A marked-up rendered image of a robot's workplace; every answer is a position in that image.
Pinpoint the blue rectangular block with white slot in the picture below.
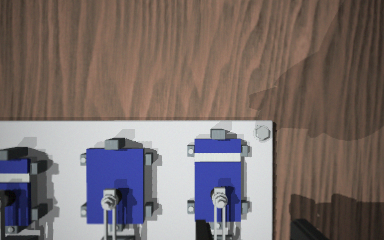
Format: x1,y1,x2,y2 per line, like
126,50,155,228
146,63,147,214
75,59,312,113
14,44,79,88
0,157,38,226

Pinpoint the blue rectangular block with white band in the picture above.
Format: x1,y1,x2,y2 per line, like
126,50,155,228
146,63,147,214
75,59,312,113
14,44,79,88
194,138,241,222

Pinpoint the blue metal plate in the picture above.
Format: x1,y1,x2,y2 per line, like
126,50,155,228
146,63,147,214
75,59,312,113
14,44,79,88
86,148,145,224

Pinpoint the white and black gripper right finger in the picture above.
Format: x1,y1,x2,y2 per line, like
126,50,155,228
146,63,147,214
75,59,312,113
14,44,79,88
290,219,329,240

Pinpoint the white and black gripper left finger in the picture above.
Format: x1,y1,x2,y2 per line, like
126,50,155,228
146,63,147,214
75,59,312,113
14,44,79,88
195,220,213,240

